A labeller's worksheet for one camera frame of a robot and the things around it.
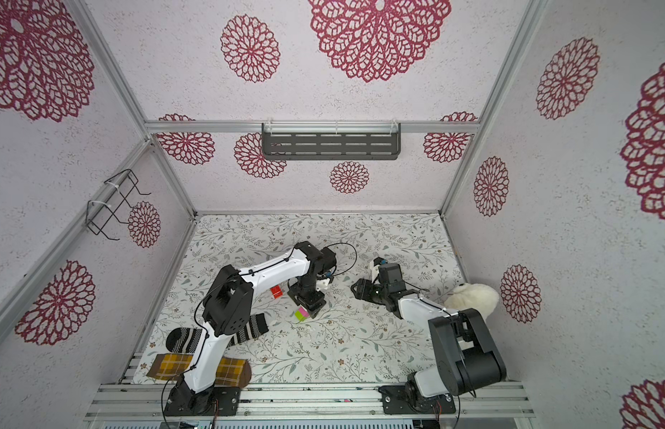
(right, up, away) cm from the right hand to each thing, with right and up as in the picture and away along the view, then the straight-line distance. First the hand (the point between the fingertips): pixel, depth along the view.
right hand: (356, 285), depth 92 cm
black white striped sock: (-55, -16, -7) cm, 58 cm away
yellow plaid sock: (-38, -23, -13) cm, 46 cm away
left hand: (-17, -7, -5) cm, 19 cm away
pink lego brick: (-18, -7, -7) cm, 20 cm away
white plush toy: (+30, +1, -19) cm, 36 cm away
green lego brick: (-19, -9, -3) cm, 22 cm away
